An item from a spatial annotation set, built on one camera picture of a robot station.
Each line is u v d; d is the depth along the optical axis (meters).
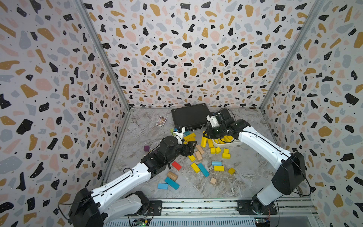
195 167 0.88
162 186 0.81
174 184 0.81
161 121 1.10
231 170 0.86
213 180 0.82
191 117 1.16
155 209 0.73
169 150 0.55
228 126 0.61
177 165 0.90
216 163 0.90
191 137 1.03
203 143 0.81
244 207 0.74
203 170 0.88
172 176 0.83
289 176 0.43
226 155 0.92
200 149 0.95
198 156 0.92
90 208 0.38
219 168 0.88
